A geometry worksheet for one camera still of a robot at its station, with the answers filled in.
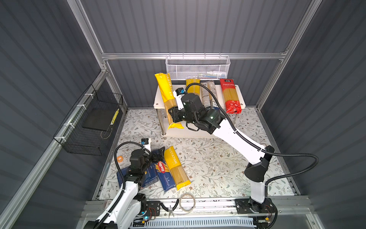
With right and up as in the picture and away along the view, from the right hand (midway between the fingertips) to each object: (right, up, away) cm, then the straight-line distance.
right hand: (170, 111), depth 69 cm
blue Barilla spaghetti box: (-5, -36, +13) cm, 39 cm away
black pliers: (0, -51, +4) cm, 51 cm away
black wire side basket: (-44, -9, +3) cm, 45 cm away
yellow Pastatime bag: (+4, -37, +14) cm, 40 cm away
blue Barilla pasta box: (-12, -35, +10) cm, 39 cm away
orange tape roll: (-35, -29, +22) cm, 51 cm away
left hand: (-10, -20, +15) cm, 27 cm away
